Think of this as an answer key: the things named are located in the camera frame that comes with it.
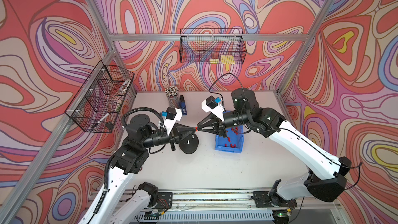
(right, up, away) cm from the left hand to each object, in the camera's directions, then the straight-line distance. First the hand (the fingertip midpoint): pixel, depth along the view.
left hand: (195, 132), depth 56 cm
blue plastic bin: (+23, -12, +37) cm, 45 cm away
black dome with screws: (-4, -12, +29) cm, 31 cm away
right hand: (+2, 0, +1) cm, 2 cm away
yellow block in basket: (+18, +38, +35) cm, 54 cm away
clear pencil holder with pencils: (-16, +18, +39) cm, 46 cm away
